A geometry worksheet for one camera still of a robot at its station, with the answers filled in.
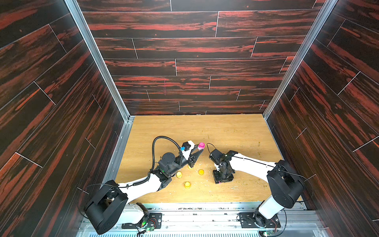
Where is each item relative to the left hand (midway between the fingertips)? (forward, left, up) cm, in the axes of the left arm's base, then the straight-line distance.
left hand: (200, 148), depth 74 cm
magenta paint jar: (0, 0, +3) cm, 3 cm away
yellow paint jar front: (-11, +7, -23) cm, 26 cm away
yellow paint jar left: (-5, +12, -21) cm, 25 cm away
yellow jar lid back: (-9, +5, -3) cm, 11 cm away
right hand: (-6, -13, -23) cm, 28 cm away
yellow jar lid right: (-2, -2, -24) cm, 24 cm away
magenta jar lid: (-11, -11, -15) cm, 22 cm away
